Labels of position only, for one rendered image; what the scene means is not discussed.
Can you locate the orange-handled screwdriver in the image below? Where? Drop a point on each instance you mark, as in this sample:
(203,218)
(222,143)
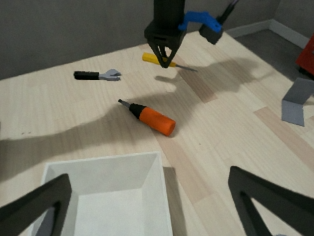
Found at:
(151,117)

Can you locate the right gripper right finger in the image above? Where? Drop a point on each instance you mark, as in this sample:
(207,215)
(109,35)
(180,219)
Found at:
(293,208)

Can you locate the grey adjustable wrench with black handle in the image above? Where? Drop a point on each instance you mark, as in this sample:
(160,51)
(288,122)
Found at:
(111,75)

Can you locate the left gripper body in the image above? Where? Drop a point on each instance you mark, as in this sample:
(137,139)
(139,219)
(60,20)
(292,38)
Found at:
(169,24)

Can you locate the white tray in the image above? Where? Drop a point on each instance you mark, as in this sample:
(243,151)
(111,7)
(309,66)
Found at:
(118,195)

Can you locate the yellow-handled screwdriver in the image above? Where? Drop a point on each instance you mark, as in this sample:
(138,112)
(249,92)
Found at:
(153,59)

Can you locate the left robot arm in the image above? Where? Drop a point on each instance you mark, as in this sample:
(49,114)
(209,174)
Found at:
(211,36)

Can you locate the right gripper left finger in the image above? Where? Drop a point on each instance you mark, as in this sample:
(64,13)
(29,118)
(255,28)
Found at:
(53,196)

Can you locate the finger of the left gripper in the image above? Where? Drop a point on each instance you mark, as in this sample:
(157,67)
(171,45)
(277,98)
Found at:
(155,49)
(163,52)

